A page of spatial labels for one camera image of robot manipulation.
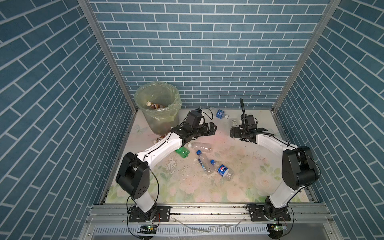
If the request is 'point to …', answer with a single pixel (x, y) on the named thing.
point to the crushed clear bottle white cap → (202, 146)
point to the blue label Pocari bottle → (218, 113)
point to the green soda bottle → (183, 152)
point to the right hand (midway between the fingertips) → (236, 129)
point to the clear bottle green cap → (234, 123)
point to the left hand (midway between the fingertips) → (211, 128)
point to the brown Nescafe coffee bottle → (155, 106)
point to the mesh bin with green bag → (159, 121)
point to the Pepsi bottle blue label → (223, 171)
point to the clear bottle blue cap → (205, 161)
